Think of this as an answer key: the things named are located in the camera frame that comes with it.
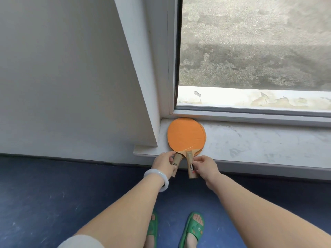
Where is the person's left hand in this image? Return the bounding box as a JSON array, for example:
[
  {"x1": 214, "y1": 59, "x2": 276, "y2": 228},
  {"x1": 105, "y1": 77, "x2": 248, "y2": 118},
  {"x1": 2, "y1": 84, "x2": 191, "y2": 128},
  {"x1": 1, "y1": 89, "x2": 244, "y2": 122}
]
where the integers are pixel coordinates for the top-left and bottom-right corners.
[{"x1": 151, "y1": 151, "x2": 178, "y2": 180}]

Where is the person's right hand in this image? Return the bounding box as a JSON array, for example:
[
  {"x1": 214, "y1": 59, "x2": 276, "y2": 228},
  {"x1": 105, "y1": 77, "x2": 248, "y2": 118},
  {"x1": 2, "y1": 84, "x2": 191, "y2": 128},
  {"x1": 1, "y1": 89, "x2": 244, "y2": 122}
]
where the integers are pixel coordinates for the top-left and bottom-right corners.
[{"x1": 192, "y1": 155, "x2": 222, "y2": 192}]

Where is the orange table tennis paddle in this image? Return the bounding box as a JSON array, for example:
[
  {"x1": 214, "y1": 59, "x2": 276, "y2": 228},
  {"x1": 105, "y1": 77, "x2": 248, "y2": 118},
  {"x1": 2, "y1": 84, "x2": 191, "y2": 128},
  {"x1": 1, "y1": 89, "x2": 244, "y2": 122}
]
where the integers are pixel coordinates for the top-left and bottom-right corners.
[
  {"x1": 167, "y1": 117, "x2": 206, "y2": 179},
  {"x1": 170, "y1": 122, "x2": 207, "y2": 178}
]

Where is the person's left forearm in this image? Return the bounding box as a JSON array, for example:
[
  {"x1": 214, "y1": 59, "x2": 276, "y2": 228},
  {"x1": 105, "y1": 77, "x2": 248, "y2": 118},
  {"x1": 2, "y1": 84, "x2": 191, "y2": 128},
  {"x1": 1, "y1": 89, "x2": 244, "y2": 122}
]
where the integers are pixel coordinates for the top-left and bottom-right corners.
[{"x1": 73, "y1": 173, "x2": 166, "y2": 248}]

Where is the person's right forearm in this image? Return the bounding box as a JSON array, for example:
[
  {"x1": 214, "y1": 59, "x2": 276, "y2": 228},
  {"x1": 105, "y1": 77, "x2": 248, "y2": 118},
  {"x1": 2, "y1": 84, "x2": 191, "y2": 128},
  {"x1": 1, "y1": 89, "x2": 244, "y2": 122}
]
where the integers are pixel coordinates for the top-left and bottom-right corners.
[{"x1": 207, "y1": 174, "x2": 331, "y2": 248}]

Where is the person's right foot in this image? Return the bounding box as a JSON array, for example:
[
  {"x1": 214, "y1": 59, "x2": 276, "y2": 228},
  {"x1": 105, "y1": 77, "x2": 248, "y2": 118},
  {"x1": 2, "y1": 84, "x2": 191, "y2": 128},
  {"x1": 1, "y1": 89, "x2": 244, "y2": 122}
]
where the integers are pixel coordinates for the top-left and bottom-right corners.
[{"x1": 185, "y1": 214, "x2": 205, "y2": 248}]

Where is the person's foot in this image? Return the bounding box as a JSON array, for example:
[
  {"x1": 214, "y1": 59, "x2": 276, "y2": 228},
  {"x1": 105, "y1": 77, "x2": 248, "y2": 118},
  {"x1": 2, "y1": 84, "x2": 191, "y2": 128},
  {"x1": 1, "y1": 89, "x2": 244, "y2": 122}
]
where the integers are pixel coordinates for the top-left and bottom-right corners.
[
  {"x1": 185, "y1": 214, "x2": 205, "y2": 248},
  {"x1": 144, "y1": 214, "x2": 157, "y2": 248}
]

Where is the person's left foot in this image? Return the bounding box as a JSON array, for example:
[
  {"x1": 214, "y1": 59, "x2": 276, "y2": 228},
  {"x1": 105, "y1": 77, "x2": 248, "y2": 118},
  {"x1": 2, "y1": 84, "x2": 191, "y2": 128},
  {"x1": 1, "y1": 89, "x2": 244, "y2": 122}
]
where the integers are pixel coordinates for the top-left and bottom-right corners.
[{"x1": 144, "y1": 214, "x2": 157, "y2": 248}]

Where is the white jade bangle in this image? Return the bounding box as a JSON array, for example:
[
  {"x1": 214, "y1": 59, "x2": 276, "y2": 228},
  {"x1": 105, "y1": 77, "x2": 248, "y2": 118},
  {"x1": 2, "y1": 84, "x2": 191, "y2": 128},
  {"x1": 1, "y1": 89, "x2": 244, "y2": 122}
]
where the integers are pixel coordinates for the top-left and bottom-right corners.
[{"x1": 143, "y1": 168, "x2": 169, "y2": 193}]

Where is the white window sill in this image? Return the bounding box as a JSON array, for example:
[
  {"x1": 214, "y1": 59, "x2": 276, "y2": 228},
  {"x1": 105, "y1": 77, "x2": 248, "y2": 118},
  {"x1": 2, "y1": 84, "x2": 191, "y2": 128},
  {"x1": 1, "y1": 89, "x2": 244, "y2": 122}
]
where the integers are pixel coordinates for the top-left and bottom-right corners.
[{"x1": 133, "y1": 118, "x2": 331, "y2": 181}]

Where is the green right slipper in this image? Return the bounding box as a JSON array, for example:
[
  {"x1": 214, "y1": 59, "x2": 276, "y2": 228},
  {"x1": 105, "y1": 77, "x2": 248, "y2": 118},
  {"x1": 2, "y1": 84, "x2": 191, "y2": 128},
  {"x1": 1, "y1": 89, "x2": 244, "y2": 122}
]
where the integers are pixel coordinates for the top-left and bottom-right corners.
[{"x1": 178, "y1": 211, "x2": 205, "y2": 248}]

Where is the green slipper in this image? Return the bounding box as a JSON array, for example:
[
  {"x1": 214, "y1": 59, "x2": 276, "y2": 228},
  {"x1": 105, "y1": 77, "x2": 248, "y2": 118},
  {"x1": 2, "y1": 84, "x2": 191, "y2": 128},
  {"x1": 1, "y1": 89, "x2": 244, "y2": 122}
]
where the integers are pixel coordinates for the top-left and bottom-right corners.
[
  {"x1": 178, "y1": 211, "x2": 205, "y2": 248},
  {"x1": 146, "y1": 211, "x2": 159, "y2": 248}
]

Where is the green left slipper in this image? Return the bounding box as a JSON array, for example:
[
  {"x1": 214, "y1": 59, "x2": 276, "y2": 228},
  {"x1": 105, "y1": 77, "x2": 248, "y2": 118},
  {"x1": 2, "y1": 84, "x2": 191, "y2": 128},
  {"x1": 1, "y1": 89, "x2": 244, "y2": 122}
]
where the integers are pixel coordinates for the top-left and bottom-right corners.
[{"x1": 146, "y1": 211, "x2": 159, "y2": 248}]

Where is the white shirt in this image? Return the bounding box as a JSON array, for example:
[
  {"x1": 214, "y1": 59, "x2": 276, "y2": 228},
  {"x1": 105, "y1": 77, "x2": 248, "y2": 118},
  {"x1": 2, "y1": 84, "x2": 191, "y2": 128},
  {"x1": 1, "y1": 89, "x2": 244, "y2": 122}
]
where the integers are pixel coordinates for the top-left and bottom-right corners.
[{"x1": 57, "y1": 234, "x2": 105, "y2": 248}]

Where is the white framed window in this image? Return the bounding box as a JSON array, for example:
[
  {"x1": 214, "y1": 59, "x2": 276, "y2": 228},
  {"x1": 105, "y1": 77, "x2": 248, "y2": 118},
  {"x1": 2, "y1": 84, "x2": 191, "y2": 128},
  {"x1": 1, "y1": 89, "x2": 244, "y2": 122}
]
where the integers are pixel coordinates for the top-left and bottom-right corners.
[{"x1": 143, "y1": 0, "x2": 331, "y2": 128}]

